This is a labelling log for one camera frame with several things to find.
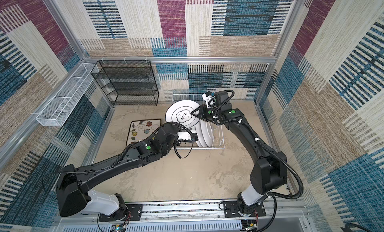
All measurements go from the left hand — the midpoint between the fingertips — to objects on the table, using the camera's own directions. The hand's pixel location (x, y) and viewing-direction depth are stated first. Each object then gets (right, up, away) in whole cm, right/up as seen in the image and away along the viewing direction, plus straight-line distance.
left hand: (177, 120), depth 75 cm
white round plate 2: (+16, -7, +12) cm, 21 cm away
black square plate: (-29, -7, +27) cm, 40 cm away
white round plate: (+1, +4, +7) cm, 8 cm away
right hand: (+7, +3, +3) cm, 8 cm away
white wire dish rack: (+24, -13, +24) cm, 37 cm away
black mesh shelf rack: (-41, +27, +36) cm, 61 cm away
